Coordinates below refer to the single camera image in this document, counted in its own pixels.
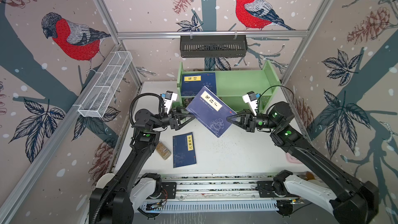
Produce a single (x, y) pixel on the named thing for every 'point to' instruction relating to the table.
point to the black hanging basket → (213, 46)
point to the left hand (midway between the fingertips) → (192, 118)
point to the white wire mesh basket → (100, 95)
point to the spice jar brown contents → (164, 152)
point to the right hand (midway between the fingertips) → (226, 123)
